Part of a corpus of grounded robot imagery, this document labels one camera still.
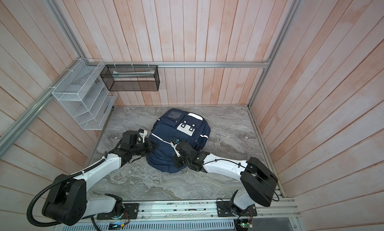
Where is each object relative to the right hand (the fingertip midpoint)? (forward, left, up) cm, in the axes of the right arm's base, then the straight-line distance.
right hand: (175, 157), depth 84 cm
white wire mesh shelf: (+22, +48, +27) cm, 59 cm away
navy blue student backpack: (+21, +1, +3) cm, 22 cm away
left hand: (+5, +9, +3) cm, 11 cm away
